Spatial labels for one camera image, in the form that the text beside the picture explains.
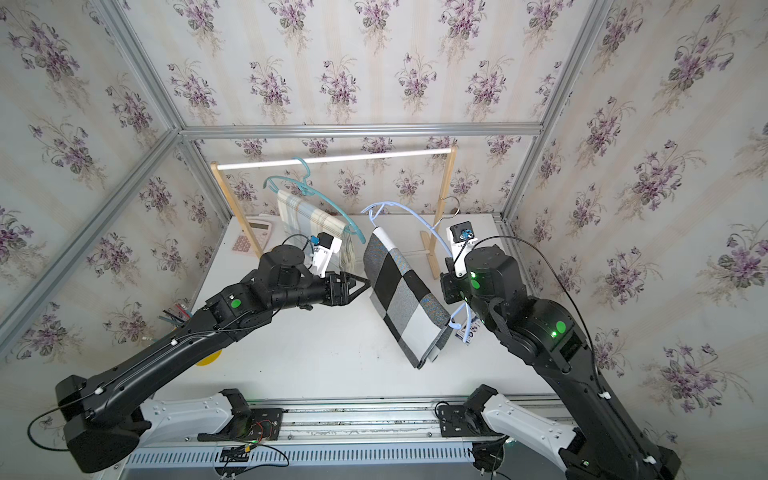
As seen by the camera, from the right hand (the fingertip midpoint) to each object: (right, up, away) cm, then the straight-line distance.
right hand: (455, 258), depth 61 cm
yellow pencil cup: (-70, -16, +16) cm, 73 cm away
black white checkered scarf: (-8, -11, +3) cm, 14 cm away
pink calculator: (-61, +8, +50) cm, 79 cm away
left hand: (-18, -7, +2) cm, 19 cm away
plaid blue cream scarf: (-38, +10, +24) cm, 46 cm away
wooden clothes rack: (+3, +5, +40) cm, 40 cm away
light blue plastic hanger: (-18, +12, +14) cm, 25 cm away
